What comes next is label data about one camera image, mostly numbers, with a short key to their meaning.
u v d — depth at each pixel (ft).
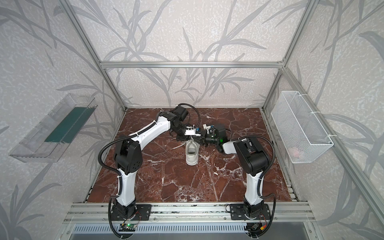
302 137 1.99
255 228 2.47
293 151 2.40
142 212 2.42
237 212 2.42
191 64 3.13
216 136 2.68
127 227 2.35
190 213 2.47
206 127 2.99
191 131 2.60
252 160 1.70
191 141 2.92
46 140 2.07
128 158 1.70
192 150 3.00
